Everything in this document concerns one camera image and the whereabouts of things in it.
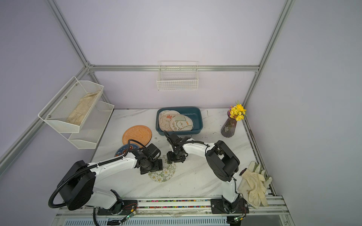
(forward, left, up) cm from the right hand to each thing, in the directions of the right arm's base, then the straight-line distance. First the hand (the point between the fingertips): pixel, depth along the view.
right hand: (168, 164), depth 88 cm
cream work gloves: (-16, -51, 0) cm, 53 cm away
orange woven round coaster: (+25, +24, 0) cm, 35 cm away
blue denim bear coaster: (+11, +32, 0) cm, 34 cm away
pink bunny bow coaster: (+34, +6, +1) cm, 35 cm away
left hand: (-4, +7, +1) cm, 9 cm away
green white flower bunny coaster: (-6, +1, -2) cm, 6 cm away
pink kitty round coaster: (+42, +2, +4) cm, 43 cm away
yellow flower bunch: (+22, -44, +23) cm, 54 cm away
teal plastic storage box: (+42, -20, +4) cm, 47 cm away
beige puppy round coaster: (+32, -8, +2) cm, 33 cm away
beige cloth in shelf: (+17, +48, +30) cm, 59 cm away
